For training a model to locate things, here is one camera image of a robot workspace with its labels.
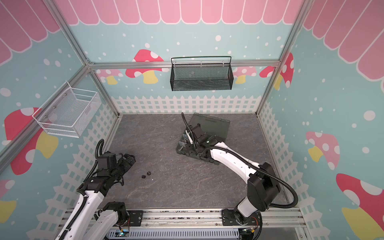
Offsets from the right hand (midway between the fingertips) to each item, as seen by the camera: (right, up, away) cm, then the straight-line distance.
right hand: (191, 146), depth 84 cm
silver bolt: (-6, -1, +18) cm, 19 cm away
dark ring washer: (-28, -19, +4) cm, 34 cm away
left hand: (-33, -10, -2) cm, 34 cm away
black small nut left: (-26, -17, +6) cm, 31 cm away
